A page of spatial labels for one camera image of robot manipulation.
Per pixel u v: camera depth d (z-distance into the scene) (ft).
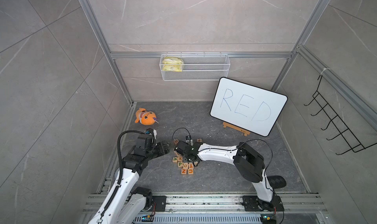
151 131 2.37
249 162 1.70
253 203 2.40
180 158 2.81
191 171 2.68
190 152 2.17
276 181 2.55
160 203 2.40
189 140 2.67
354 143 1.92
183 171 2.68
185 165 2.75
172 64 2.87
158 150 2.21
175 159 2.82
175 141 3.11
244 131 3.18
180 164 2.75
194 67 3.29
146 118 3.23
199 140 3.12
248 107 3.00
